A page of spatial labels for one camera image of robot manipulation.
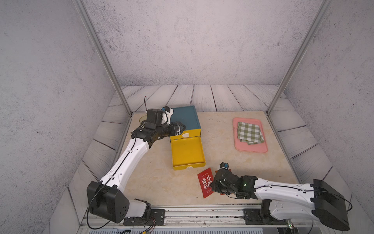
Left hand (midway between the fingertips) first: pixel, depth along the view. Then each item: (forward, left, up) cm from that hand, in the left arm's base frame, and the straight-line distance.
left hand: (183, 127), depth 77 cm
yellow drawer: (-3, -2, -20) cm, 21 cm away
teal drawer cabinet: (+13, -2, -5) cm, 14 cm away
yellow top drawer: (+1, -2, -7) cm, 8 cm away
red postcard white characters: (-18, -12, -24) cm, 32 cm away
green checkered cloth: (+14, -46, -25) cm, 54 cm away
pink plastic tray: (+5, -41, -28) cm, 49 cm away
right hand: (-23, -13, -22) cm, 34 cm away
